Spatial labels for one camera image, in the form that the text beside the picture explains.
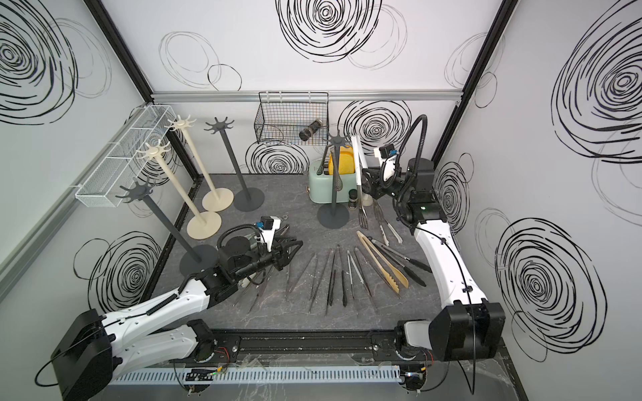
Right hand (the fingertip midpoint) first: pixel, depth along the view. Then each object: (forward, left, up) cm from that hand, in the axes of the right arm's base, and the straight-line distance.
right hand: (368, 169), depth 73 cm
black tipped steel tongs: (-9, -12, -36) cm, 39 cm away
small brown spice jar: (+11, +2, -29) cm, 32 cm away
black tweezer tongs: (-20, +6, -34) cm, 40 cm away
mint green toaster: (+15, +16, -24) cm, 32 cm away
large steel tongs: (-26, +29, -15) cm, 42 cm away
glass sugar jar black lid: (+16, -5, -34) cm, 38 cm away
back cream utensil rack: (+15, +61, -35) cm, 72 cm away
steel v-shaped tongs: (-25, +25, -33) cm, 48 cm away
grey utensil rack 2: (+8, +10, -35) cm, 37 cm away
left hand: (-17, +20, -14) cm, 30 cm away
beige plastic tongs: (-17, -8, -33) cm, 39 cm away
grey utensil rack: (+16, +49, -35) cm, 62 cm away
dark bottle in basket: (+21, +21, -3) cm, 30 cm away
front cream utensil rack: (+1, +63, -34) cm, 72 cm away
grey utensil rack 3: (-13, +60, -33) cm, 69 cm away
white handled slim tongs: (-12, +4, -34) cm, 36 cm away
